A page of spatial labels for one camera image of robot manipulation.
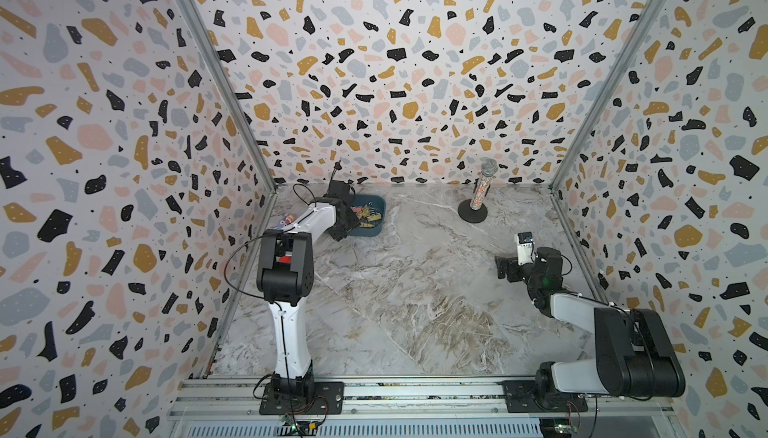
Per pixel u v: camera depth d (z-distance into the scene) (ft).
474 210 3.49
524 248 2.72
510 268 2.76
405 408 2.40
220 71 2.84
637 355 1.42
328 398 2.42
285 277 1.83
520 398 2.40
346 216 3.01
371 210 3.71
